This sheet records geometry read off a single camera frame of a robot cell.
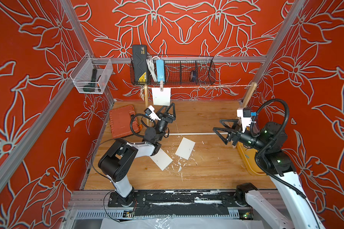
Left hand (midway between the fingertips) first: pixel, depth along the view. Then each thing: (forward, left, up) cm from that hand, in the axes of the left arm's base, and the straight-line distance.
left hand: (171, 104), depth 73 cm
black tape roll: (+29, -13, -2) cm, 32 cm away
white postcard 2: (-16, +5, -33) cm, 38 cm away
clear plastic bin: (+22, +54, +1) cm, 58 cm away
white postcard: (-8, -10, -33) cm, 36 cm away
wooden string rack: (+3, -39, 0) cm, 40 cm away
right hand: (-17, -19, +5) cm, 26 cm away
